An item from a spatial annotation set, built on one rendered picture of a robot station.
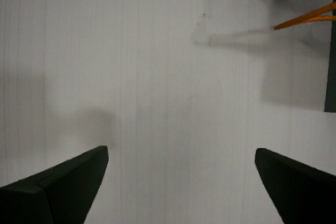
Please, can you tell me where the orange cable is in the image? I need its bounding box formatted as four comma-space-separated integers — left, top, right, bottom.
274, 1, 336, 30

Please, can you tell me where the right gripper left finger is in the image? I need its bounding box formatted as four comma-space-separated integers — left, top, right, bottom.
0, 145, 109, 224

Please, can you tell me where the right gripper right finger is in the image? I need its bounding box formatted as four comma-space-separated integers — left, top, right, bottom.
254, 148, 336, 224

